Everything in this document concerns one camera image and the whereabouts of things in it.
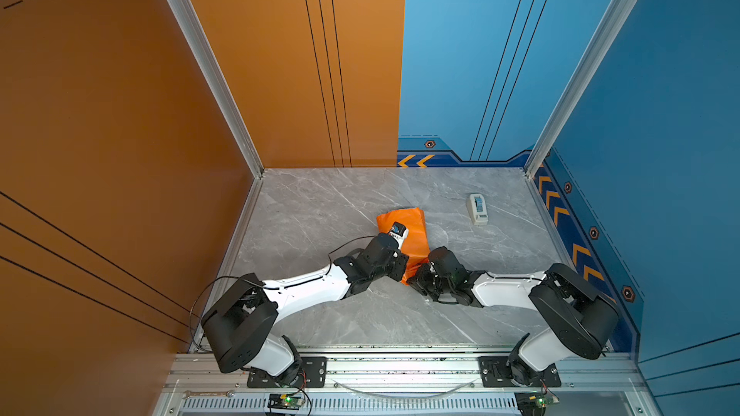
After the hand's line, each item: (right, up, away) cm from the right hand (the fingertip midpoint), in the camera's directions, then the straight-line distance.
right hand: (401, 282), depth 87 cm
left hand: (+1, +10, -3) cm, 10 cm away
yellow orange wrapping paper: (+5, +11, +3) cm, 12 cm away
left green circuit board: (-31, -24, -16) cm, 43 cm away
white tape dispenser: (+29, +22, +16) cm, 39 cm away
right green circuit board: (+31, -24, -17) cm, 43 cm away
